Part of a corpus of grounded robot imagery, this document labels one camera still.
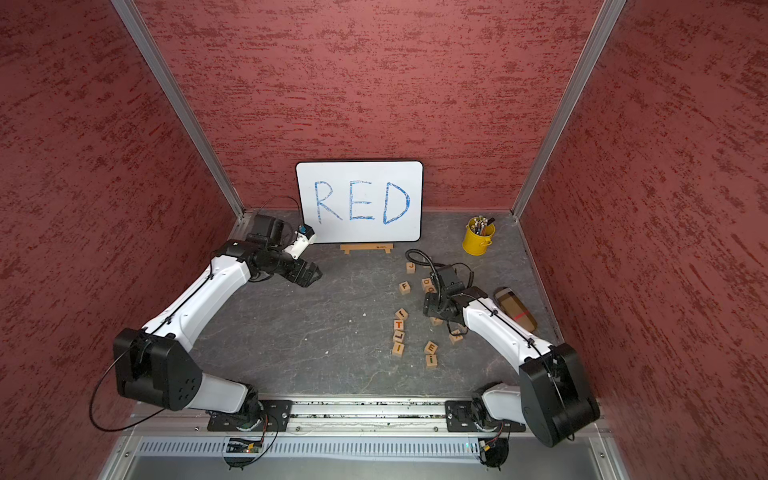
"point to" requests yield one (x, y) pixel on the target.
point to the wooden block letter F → (404, 288)
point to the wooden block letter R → (435, 321)
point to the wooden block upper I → (401, 313)
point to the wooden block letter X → (453, 337)
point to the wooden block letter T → (399, 324)
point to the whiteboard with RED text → (362, 202)
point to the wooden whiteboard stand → (369, 246)
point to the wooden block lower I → (398, 348)
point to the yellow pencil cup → (477, 234)
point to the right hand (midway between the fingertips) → (436, 313)
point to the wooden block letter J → (411, 268)
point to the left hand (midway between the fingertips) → (305, 272)
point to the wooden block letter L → (399, 336)
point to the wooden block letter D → (428, 288)
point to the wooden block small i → (431, 360)
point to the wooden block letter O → (426, 282)
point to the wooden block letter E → (431, 347)
